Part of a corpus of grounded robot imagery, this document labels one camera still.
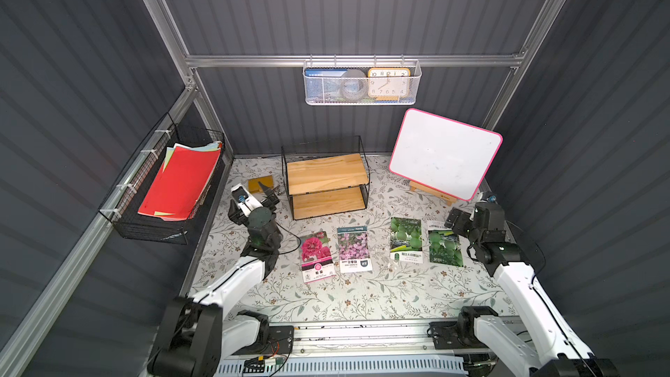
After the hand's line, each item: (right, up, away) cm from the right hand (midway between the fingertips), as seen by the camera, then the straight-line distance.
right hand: (473, 217), depth 81 cm
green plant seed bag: (-18, -10, +13) cm, 24 cm away
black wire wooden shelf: (-47, +10, +8) cm, 49 cm away
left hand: (-71, +8, -3) cm, 71 cm away
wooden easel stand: (-11, +9, +25) cm, 28 cm away
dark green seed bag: (-5, -12, +11) cm, 17 cm away
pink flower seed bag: (-50, -15, +9) cm, 53 cm away
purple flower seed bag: (-37, -13, +10) cm, 41 cm away
